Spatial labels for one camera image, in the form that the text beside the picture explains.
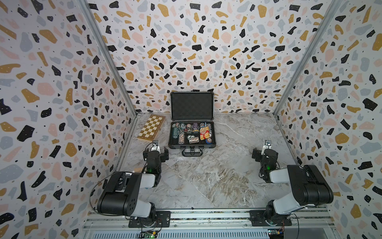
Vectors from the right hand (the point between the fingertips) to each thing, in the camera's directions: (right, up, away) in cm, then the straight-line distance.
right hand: (266, 149), depth 94 cm
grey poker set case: (-51, +28, +16) cm, 61 cm away
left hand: (-68, +1, -3) cm, 68 cm away
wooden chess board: (-77, +13, +16) cm, 80 cm away
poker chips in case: (-48, +11, +12) cm, 51 cm away
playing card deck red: (-39, +10, +11) cm, 41 cm away
